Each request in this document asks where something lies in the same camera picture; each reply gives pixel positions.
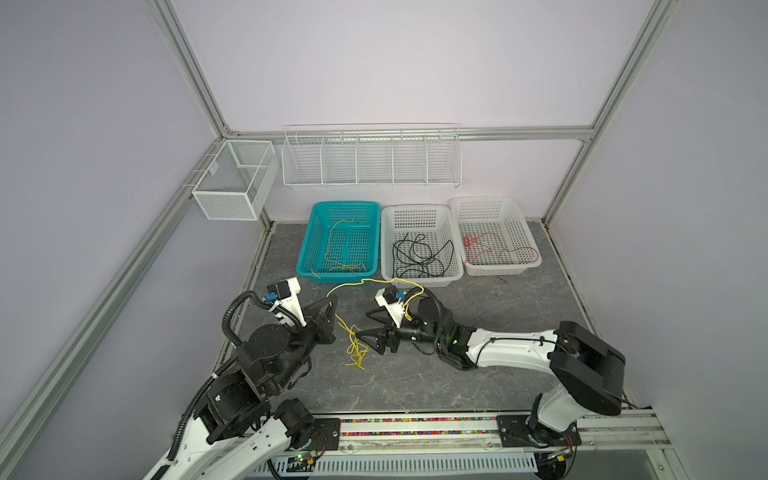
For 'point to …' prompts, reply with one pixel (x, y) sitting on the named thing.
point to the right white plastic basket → (502, 216)
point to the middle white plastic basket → (419, 243)
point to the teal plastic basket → (341, 243)
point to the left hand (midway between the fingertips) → (338, 302)
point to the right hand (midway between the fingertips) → (362, 327)
